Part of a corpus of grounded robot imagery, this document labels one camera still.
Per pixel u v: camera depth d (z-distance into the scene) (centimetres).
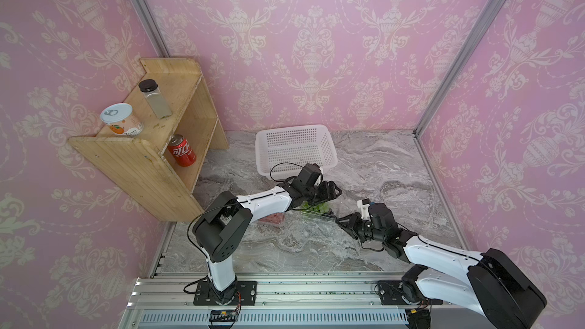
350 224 77
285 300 75
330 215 86
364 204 83
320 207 87
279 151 113
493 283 42
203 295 73
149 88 59
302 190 70
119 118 59
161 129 64
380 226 68
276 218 85
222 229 47
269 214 60
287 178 73
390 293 73
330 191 79
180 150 74
